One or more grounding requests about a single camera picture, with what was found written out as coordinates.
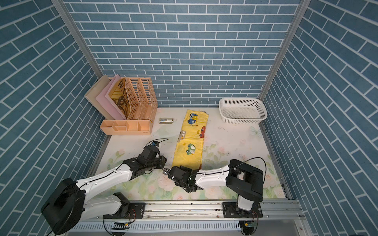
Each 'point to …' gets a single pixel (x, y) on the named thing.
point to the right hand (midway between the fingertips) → (181, 173)
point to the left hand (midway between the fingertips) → (169, 160)
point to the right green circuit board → (252, 224)
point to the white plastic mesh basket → (242, 110)
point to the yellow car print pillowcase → (189, 150)
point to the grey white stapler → (166, 121)
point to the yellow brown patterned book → (120, 97)
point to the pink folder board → (104, 98)
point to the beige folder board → (95, 90)
